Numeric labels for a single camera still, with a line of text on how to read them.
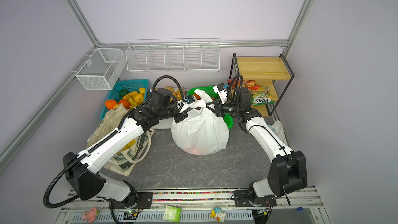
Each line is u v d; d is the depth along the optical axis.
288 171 0.42
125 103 1.04
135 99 1.06
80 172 0.39
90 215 0.68
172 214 0.69
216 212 0.68
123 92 1.15
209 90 0.68
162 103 0.57
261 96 0.90
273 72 0.84
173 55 0.97
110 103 0.98
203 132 0.79
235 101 0.62
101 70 0.96
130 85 1.16
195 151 0.85
